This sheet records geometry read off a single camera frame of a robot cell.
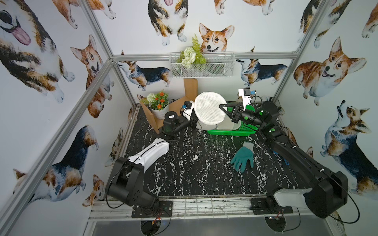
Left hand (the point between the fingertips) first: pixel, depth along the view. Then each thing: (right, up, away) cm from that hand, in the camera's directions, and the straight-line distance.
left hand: (200, 108), depth 78 cm
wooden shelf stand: (-6, +12, +23) cm, 27 cm away
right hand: (+11, +2, -13) cm, 17 cm away
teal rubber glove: (+28, -28, +15) cm, 42 cm away
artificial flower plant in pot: (-27, +5, +15) cm, 31 cm away
